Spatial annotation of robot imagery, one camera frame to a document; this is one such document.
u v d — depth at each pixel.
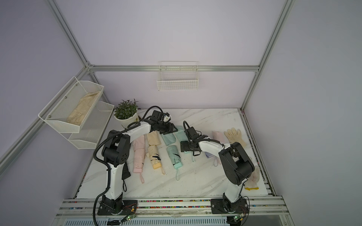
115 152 0.56
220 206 0.73
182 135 1.00
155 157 0.88
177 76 0.95
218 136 1.00
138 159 0.88
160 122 0.86
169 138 1.01
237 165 0.48
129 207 0.73
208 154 0.91
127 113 0.94
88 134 0.90
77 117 0.75
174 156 0.90
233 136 1.02
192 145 0.70
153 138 1.01
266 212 0.73
